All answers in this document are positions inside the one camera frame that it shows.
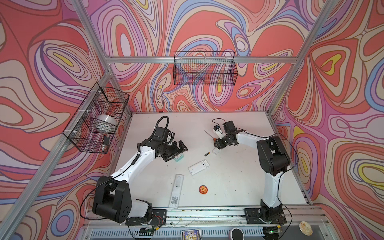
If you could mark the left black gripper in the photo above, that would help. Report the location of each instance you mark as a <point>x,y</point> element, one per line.
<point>175,151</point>

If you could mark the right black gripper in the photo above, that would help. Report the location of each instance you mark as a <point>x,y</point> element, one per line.
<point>221,145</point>

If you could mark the small white remote control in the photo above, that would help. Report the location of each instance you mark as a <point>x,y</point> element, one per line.
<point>198,167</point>

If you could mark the long white remote control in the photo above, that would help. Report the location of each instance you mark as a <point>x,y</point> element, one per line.
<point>176,192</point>

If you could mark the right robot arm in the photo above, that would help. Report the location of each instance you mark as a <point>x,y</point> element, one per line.
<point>274,161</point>

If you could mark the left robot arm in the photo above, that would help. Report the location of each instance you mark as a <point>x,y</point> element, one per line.
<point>112,195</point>

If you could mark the mint green alarm clock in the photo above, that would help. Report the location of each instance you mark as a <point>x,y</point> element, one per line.
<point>179,157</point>

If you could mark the red round badge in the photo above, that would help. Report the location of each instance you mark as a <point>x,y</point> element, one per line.
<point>203,189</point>

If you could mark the small black item in basket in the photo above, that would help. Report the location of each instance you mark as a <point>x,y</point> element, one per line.
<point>106,141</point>

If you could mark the white roll in basket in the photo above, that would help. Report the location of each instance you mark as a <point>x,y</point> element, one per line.
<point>105,124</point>

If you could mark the colourful printed card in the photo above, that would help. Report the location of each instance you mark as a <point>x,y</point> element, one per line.
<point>192,235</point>

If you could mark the beige round disc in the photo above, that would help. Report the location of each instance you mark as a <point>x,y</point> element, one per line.
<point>305,228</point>

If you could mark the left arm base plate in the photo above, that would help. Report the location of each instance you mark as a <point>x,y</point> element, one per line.
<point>156,217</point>

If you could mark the back black wire basket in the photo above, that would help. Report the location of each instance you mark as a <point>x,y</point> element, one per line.
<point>205,68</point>

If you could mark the black wire basket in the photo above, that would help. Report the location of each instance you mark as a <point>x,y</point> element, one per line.
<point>80,131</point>
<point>205,68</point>

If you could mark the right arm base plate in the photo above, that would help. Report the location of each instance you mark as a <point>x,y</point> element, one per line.
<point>265,215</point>

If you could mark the left black wire basket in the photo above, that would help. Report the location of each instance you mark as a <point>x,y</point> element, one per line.
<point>80,131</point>

